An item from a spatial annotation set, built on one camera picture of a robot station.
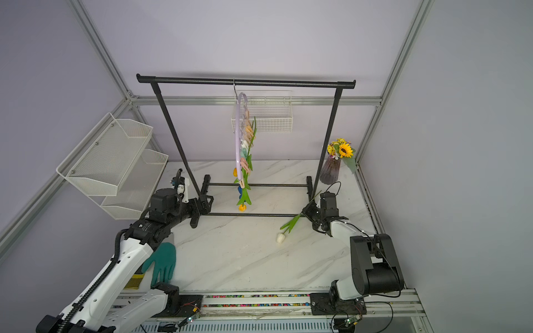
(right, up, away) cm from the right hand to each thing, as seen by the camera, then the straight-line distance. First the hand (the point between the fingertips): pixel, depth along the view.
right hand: (303, 211), depth 94 cm
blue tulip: (-29, +10, -4) cm, 31 cm away
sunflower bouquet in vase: (+15, +28, -4) cm, 32 cm away
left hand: (-41, +6, -16) cm, 45 cm away
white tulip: (-11, -10, -6) cm, 16 cm away
